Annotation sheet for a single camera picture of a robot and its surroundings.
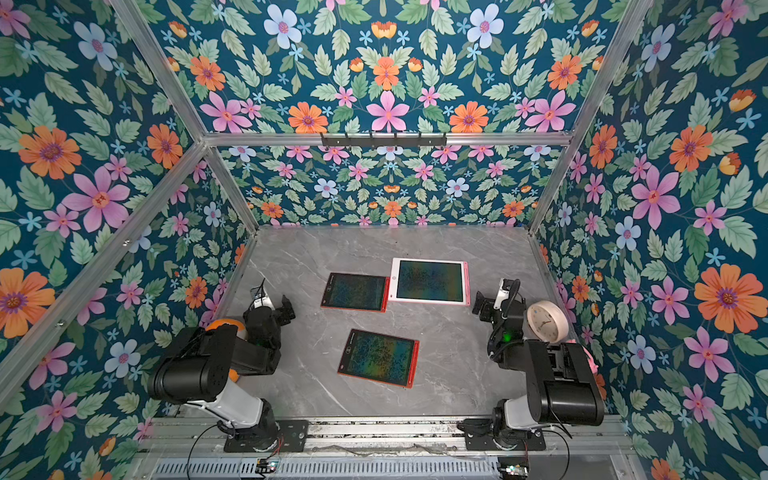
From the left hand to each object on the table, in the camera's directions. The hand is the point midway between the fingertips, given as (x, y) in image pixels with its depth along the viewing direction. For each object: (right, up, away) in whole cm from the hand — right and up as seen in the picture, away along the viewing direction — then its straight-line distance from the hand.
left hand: (272, 298), depth 92 cm
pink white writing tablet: (+51, +4, +12) cm, 52 cm away
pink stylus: (+64, +4, +11) cm, 65 cm away
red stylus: (+35, 0, +9) cm, 36 cm away
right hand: (+72, +2, 0) cm, 72 cm away
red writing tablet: (+35, -17, -6) cm, 40 cm away
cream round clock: (+83, -5, -8) cm, 84 cm away
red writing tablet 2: (+25, +1, +9) cm, 26 cm away
